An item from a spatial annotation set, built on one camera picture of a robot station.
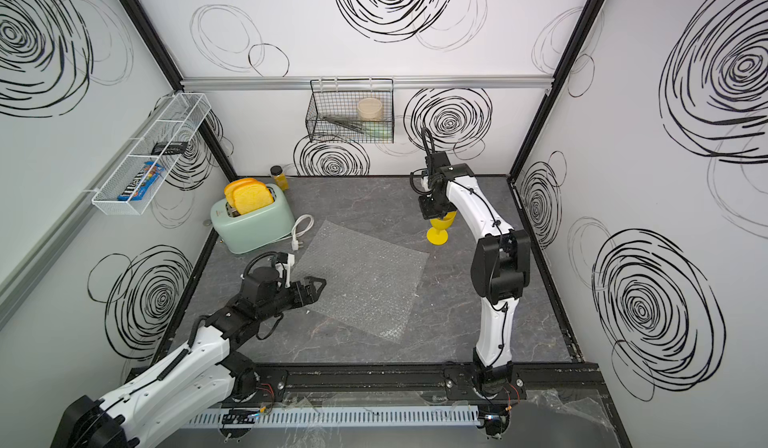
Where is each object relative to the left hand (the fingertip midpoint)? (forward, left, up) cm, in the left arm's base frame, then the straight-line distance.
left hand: (315, 285), depth 82 cm
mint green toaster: (+15, +20, +4) cm, 26 cm away
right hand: (+23, -35, +6) cm, 42 cm away
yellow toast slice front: (+23, +22, +10) cm, 33 cm away
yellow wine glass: (+23, -37, -7) cm, 44 cm away
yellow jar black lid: (+44, +22, -2) cm, 49 cm away
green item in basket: (+46, -16, +20) cm, 52 cm away
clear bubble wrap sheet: (+5, -14, -8) cm, 17 cm away
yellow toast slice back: (+24, +25, +14) cm, 38 cm away
